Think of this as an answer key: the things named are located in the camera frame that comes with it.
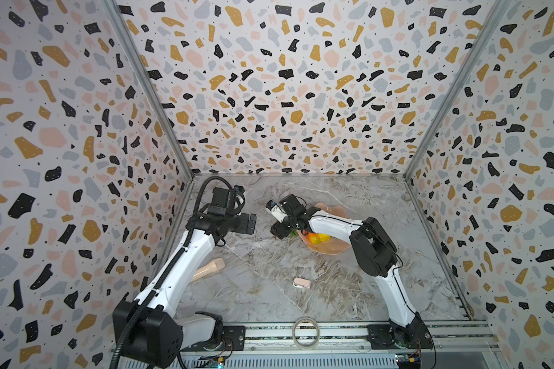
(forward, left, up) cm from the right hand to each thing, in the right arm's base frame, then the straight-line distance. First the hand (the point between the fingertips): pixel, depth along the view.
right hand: (277, 224), depth 98 cm
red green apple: (-4, -7, 0) cm, 8 cm away
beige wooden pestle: (-20, +24, 0) cm, 31 cm away
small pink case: (-24, -12, -3) cm, 27 cm away
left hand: (-8, +10, +16) cm, 21 cm away
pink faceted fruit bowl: (-9, -23, -2) cm, 25 cm away
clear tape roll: (-42, -15, -4) cm, 45 cm away
